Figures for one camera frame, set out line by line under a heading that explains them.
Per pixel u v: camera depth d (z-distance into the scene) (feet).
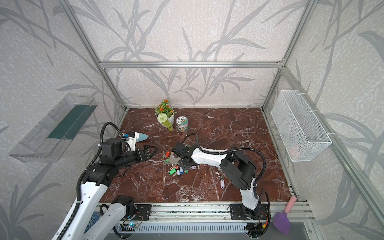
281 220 2.35
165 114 3.20
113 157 1.77
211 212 2.47
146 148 2.10
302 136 2.03
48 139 2.11
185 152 2.26
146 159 2.06
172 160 3.01
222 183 2.72
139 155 2.04
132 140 2.15
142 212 2.41
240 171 1.58
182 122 3.34
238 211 2.45
